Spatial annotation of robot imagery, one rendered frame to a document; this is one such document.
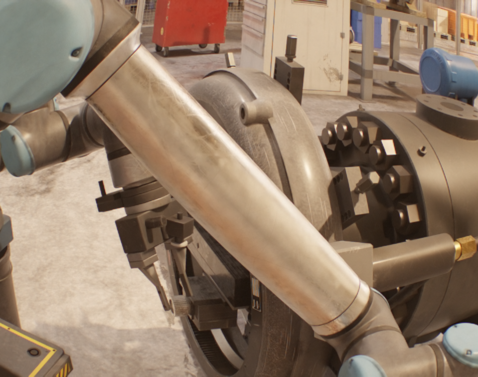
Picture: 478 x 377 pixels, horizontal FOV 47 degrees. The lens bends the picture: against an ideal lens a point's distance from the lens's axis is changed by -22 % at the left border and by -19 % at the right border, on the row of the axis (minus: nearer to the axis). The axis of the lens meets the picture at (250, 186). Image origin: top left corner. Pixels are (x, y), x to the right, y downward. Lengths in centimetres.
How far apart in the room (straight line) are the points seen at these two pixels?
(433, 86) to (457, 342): 111
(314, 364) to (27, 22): 83
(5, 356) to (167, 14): 538
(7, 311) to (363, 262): 128
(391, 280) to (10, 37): 73
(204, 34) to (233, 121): 555
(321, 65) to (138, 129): 461
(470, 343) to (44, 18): 62
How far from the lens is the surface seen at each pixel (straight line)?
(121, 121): 64
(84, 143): 101
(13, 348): 151
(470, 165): 139
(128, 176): 93
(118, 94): 63
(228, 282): 115
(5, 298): 190
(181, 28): 655
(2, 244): 133
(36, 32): 47
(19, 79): 48
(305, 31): 512
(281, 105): 111
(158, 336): 211
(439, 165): 133
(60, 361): 146
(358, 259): 93
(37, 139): 95
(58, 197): 316
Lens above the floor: 124
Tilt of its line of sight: 22 degrees down
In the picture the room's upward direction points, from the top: 4 degrees clockwise
